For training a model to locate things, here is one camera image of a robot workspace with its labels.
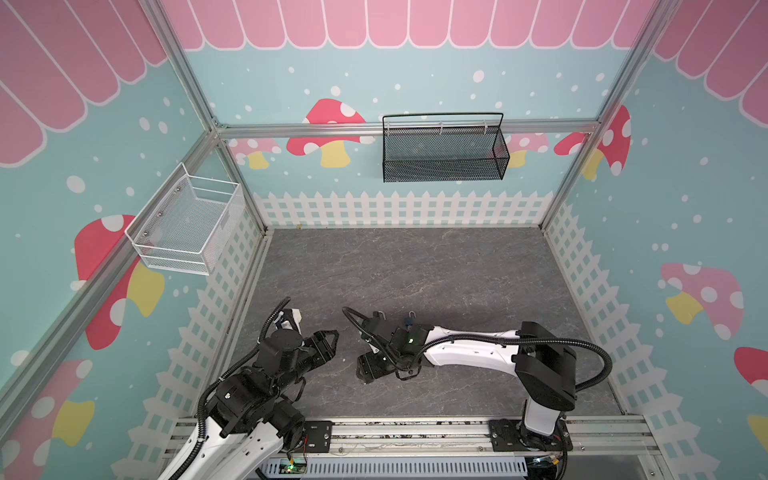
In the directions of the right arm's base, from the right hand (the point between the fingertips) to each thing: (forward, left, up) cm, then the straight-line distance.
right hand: (364, 371), depth 79 cm
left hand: (+3, +7, +11) cm, 13 cm away
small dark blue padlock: (+18, -13, -7) cm, 24 cm away
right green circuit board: (-20, -45, -6) cm, 49 cm away
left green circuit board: (-21, +17, -8) cm, 28 cm away
